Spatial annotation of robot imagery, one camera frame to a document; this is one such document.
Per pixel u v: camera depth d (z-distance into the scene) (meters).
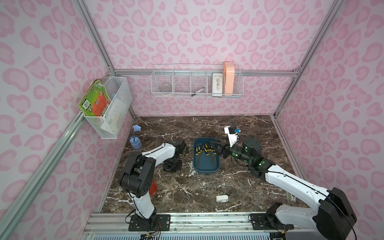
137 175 0.48
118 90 0.80
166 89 0.97
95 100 0.72
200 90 0.97
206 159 0.96
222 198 0.78
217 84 0.92
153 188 0.83
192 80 0.98
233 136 0.64
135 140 0.95
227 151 0.64
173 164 0.80
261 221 0.72
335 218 0.39
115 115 0.85
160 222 0.72
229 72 0.83
